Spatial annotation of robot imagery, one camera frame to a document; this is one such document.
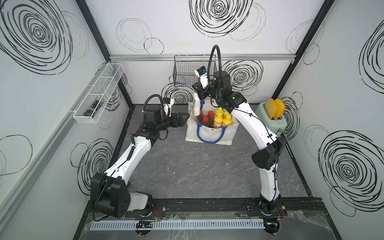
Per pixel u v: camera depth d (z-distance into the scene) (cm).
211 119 91
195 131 87
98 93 71
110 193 40
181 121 69
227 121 84
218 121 86
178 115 69
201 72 62
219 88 58
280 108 90
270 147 50
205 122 89
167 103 69
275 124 89
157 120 62
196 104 79
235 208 75
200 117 92
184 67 96
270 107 91
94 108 67
